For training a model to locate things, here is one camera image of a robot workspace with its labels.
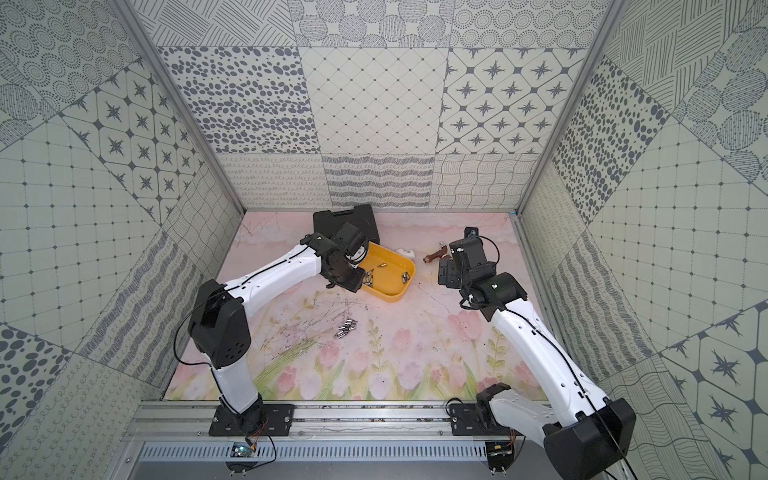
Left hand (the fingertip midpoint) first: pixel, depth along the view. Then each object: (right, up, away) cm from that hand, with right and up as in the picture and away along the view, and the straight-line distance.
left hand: (357, 277), depth 87 cm
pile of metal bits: (-3, -16, +3) cm, 16 cm away
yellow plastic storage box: (+11, -1, +15) cm, 19 cm away
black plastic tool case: (-15, +18, +27) cm, 36 cm away
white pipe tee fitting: (+16, +6, +17) cm, 24 cm away
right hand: (+30, +3, -10) cm, 32 cm away
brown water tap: (+26, +6, +18) cm, 32 cm away
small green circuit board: (-26, -40, -16) cm, 51 cm away
